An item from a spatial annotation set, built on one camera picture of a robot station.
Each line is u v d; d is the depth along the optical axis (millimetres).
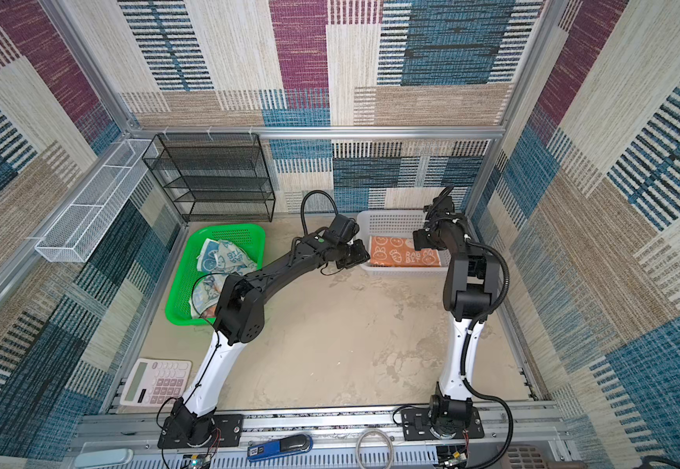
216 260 1017
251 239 1079
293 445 685
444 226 743
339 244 772
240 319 589
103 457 700
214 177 1091
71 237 702
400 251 1057
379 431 726
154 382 794
